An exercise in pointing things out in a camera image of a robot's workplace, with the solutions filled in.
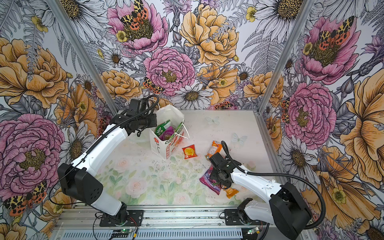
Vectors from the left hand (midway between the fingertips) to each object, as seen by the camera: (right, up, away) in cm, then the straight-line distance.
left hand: (154, 124), depth 83 cm
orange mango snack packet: (+35, -15, +14) cm, 40 cm away
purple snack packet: (+5, -6, +11) cm, 14 cm away
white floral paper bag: (+6, -13, 0) cm, 15 cm away
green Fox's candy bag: (+1, -3, +9) cm, 10 cm away
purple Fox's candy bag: (+31, -33, 0) cm, 45 cm away
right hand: (+34, -32, +1) cm, 47 cm away
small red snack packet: (+18, -18, +14) cm, 29 cm away
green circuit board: (-13, -52, -11) cm, 54 cm away
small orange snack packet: (+41, -36, -1) cm, 55 cm away
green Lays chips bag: (+12, -3, +11) cm, 17 cm away
